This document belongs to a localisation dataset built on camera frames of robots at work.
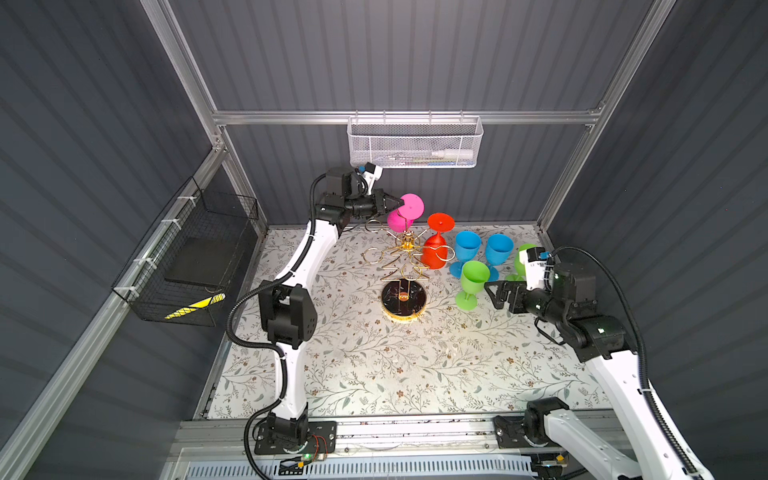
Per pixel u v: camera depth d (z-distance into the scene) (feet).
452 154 2.97
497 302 2.11
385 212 2.55
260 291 1.65
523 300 2.04
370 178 2.55
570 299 1.68
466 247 3.08
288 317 1.78
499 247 3.22
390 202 2.59
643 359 1.46
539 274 2.03
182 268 2.38
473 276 2.98
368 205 2.49
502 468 2.32
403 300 3.23
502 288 2.03
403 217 2.70
